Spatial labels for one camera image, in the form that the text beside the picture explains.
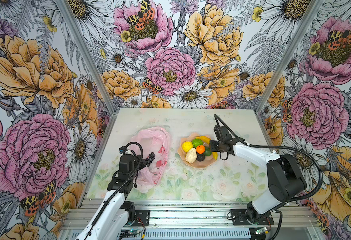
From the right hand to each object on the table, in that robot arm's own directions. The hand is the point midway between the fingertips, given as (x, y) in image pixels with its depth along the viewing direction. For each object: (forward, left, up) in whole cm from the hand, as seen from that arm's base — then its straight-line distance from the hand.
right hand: (212, 149), depth 92 cm
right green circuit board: (-40, -17, -7) cm, 45 cm away
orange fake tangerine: (-1, +7, +3) cm, 8 cm away
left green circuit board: (-39, +44, -6) cm, 60 cm away
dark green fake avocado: (-1, +3, -1) cm, 3 cm away
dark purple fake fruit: (-4, +7, -2) cm, 9 cm away
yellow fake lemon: (+2, +16, +2) cm, 16 cm away
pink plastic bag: (+11, +35, -4) cm, 37 cm away
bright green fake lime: (+5, +9, +1) cm, 10 cm away
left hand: (-7, +41, +3) cm, 42 cm away
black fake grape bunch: (-3, +38, -3) cm, 38 cm away
